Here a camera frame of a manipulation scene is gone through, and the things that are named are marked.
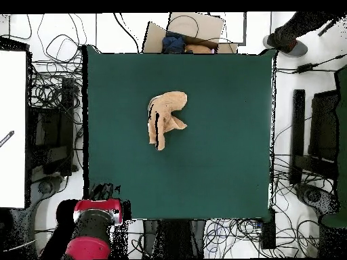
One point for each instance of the person's shoe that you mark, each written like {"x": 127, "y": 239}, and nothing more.
{"x": 294, "y": 48}

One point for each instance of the tan terry towel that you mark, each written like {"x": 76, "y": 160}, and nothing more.
{"x": 165, "y": 113}

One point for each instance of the blue laundry item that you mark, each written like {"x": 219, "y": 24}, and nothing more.
{"x": 173, "y": 43}

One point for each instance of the black upright bar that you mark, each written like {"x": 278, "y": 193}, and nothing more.
{"x": 297, "y": 130}

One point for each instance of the black power strip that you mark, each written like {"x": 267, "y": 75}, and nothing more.
{"x": 268, "y": 230}

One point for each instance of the orange laundry item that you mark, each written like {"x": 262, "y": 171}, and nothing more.
{"x": 198, "y": 49}

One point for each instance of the brown cardboard box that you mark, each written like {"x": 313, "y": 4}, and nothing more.
{"x": 203, "y": 29}

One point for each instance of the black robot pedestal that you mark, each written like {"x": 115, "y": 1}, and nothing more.
{"x": 173, "y": 238}

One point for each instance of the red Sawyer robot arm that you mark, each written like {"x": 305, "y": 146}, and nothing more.
{"x": 92, "y": 233}

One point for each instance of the dark green fabric cover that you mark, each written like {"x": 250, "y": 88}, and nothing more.
{"x": 342, "y": 135}

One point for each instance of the person's leg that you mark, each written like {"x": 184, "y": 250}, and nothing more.
{"x": 301, "y": 25}

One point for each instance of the dark green table cloth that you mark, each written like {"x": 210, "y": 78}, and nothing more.
{"x": 217, "y": 149}

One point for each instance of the black power adapter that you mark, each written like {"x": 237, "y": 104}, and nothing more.
{"x": 305, "y": 68}

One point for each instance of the black equipment stand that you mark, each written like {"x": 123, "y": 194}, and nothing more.
{"x": 51, "y": 135}

